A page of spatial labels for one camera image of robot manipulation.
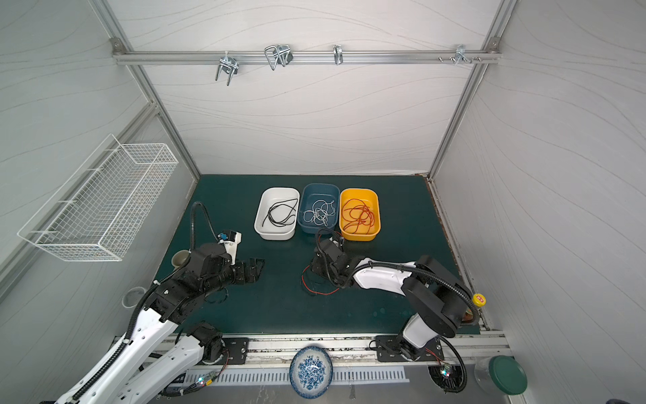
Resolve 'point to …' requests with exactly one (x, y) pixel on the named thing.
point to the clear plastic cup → (132, 296)
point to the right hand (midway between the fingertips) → (316, 258)
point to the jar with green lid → (500, 374)
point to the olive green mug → (179, 258)
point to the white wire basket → (97, 214)
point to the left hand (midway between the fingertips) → (256, 257)
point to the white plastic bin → (268, 197)
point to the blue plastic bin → (312, 193)
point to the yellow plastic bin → (371, 198)
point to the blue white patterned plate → (310, 372)
